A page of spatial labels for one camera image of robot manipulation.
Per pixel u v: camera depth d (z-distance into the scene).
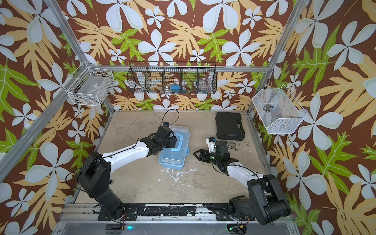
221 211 0.74
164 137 0.69
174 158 0.83
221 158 0.69
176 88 0.94
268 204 0.41
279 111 0.83
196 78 0.98
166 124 0.80
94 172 0.51
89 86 0.85
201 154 0.78
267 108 0.86
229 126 1.05
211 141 0.81
